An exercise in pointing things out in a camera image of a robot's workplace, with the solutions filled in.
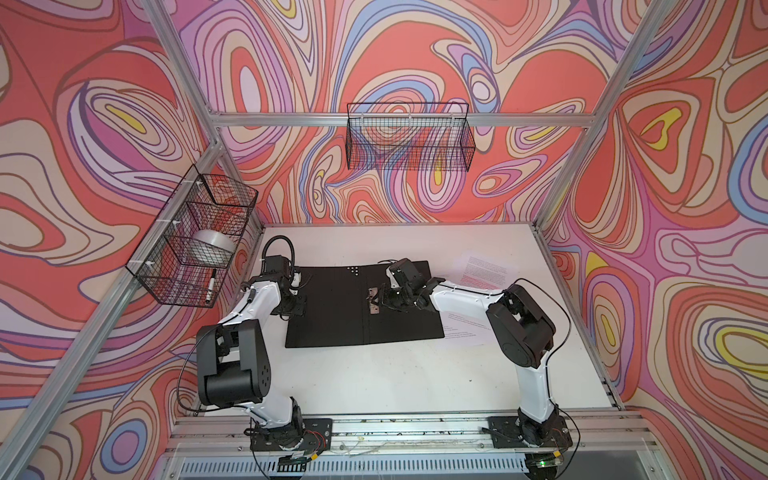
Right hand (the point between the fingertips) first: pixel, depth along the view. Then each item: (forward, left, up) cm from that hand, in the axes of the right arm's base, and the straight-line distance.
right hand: (377, 307), depth 93 cm
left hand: (+1, +26, +1) cm, 26 cm away
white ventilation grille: (-40, +6, -5) cm, 41 cm away
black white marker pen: (-5, +40, +22) cm, 46 cm away
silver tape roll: (+1, +38, +30) cm, 48 cm away
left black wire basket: (+1, +45, +28) cm, 53 cm away
